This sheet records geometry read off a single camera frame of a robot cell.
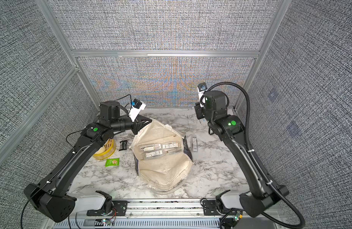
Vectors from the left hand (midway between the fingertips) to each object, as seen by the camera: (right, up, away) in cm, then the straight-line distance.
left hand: (152, 118), depth 68 cm
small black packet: (-24, -17, +28) cm, 41 cm away
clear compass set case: (+24, -17, +30) cm, 42 cm away
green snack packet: (-29, -27, +21) cm, 45 cm away
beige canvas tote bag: (+4, -27, +20) cm, 33 cm away
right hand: (+24, +10, -2) cm, 26 cm away
